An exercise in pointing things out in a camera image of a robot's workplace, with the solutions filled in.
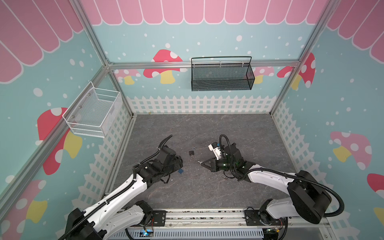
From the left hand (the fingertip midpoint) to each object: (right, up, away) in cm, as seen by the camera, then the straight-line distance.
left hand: (179, 165), depth 79 cm
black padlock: (+6, +4, +19) cm, 20 cm away
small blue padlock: (-1, -7, +12) cm, 14 cm away
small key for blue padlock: (+11, +1, +1) cm, 12 cm away
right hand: (+12, 0, 0) cm, 12 cm away
